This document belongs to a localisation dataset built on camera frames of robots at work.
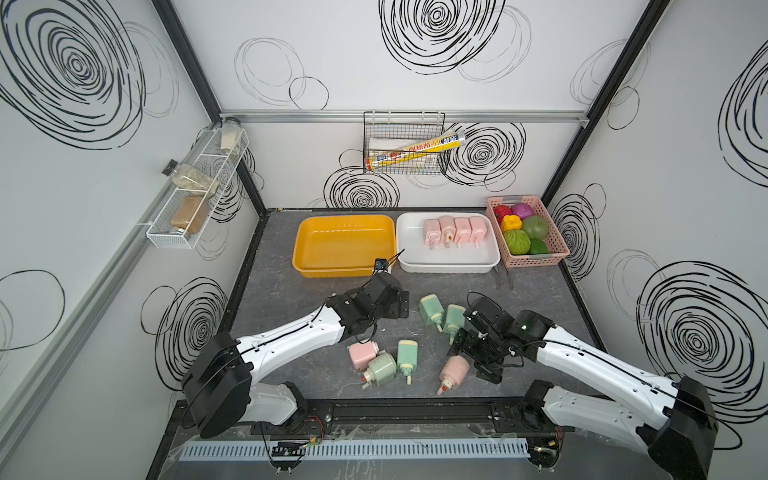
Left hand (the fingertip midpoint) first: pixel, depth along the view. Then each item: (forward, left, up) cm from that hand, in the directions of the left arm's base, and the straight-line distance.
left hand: (394, 297), depth 82 cm
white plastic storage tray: (+25, -7, -14) cm, 30 cm away
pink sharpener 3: (+31, -30, -5) cm, 43 cm away
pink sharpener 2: (+30, -24, -5) cm, 39 cm away
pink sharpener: (+30, -19, -5) cm, 35 cm away
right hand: (-17, -16, -4) cm, 23 cm away
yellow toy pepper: (+35, -42, -5) cm, 55 cm away
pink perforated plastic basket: (+24, -54, -8) cm, 60 cm away
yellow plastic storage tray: (+29, +20, -15) cm, 38 cm away
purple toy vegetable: (+41, -48, -5) cm, 63 cm away
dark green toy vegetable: (+25, -42, -5) cm, 49 cm away
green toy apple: (+32, -50, -4) cm, 59 cm away
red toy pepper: (+40, -40, -5) cm, 57 cm away
